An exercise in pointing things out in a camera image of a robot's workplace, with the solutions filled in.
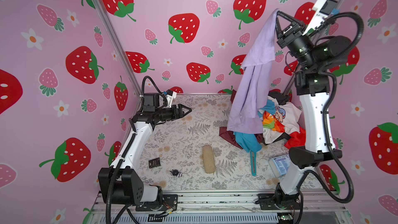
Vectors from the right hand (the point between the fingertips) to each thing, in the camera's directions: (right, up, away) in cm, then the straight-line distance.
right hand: (271, 13), depth 44 cm
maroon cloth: (-4, -45, +51) cm, 68 cm away
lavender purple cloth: (0, -31, +29) cm, 43 cm away
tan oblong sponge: (-17, -60, +39) cm, 73 cm away
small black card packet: (-48, -58, +41) cm, 86 cm away
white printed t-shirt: (+32, -33, +51) cm, 69 cm away
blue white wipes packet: (+20, -57, +35) cm, 70 cm away
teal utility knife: (+8, -58, +41) cm, 72 cm away
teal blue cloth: (+8, -47, +44) cm, 65 cm away
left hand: (-28, -29, +32) cm, 52 cm away
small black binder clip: (-35, -62, +37) cm, 81 cm away
